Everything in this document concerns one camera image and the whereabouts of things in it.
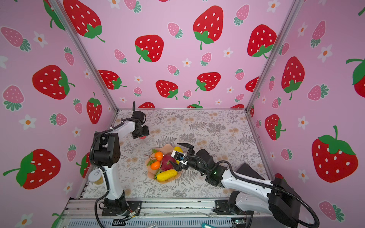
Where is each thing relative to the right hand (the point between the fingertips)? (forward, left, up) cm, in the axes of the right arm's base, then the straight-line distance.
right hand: (174, 150), depth 72 cm
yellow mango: (+8, 0, -14) cm, 17 cm away
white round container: (-13, +45, -16) cm, 50 cm away
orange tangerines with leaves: (+2, +13, -16) cm, 20 cm away
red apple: (+18, +28, -18) cm, 38 cm away
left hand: (+21, +29, -19) cm, 40 cm away
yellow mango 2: (-8, +5, -14) cm, 17 cm away
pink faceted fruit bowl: (+10, +8, -18) cm, 22 cm away
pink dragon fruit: (-2, +7, -15) cm, 16 cm away
